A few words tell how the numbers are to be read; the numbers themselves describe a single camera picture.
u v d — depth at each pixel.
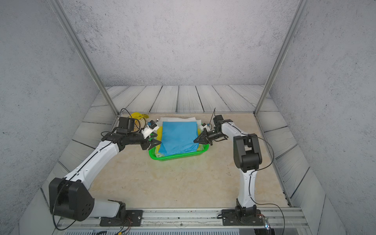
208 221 0.73
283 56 0.87
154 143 0.75
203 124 0.94
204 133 0.83
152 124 0.69
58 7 0.70
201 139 0.87
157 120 1.15
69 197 0.41
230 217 0.73
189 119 1.02
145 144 0.71
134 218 0.73
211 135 0.83
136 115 1.13
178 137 0.93
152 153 0.90
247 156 0.55
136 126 0.71
